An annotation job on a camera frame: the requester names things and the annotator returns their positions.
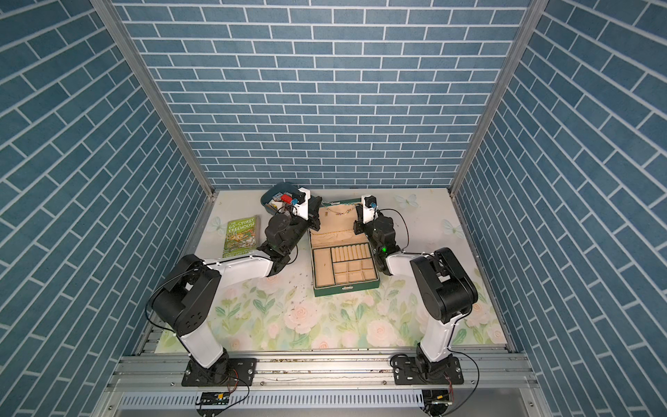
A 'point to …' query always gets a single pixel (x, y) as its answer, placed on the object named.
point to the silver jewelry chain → (339, 214)
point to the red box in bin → (286, 198)
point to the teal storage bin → (280, 195)
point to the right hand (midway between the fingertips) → (361, 206)
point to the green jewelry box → (341, 261)
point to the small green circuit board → (215, 398)
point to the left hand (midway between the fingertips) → (326, 199)
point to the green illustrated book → (241, 235)
